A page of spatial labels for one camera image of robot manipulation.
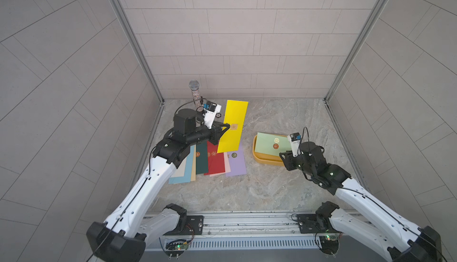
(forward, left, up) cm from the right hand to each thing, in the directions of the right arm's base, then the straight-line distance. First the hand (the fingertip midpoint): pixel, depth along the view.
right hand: (281, 153), depth 79 cm
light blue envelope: (-3, +44, -11) cm, 46 cm away
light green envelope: (+10, +1, -8) cm, 13 cm away
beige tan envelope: (-1, +42, -11) cm, 43 cm away
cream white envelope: (-1, +48, -10) cm, 49 cm away
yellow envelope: (+7, +19, +20) cm, 29 cm away
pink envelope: (+1, +25, -11) cm, 28 cm away
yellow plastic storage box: (+2, +6, -9) cm, 11 cm away
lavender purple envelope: (+4, +20, -11) cm, 23 cm away
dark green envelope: (+5, +38, -11) cm, 40 cm away
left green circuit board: (-30, +45, -9) cm, 55 cm away
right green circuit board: (-32, -14, -14) cm, 38 cm away
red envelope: (+4, +31, -11) cm, 33 cm away
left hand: (+4, +21, +18) cm, 28 cm away
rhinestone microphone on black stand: (+28, +38, +19) cm, 51 cm away
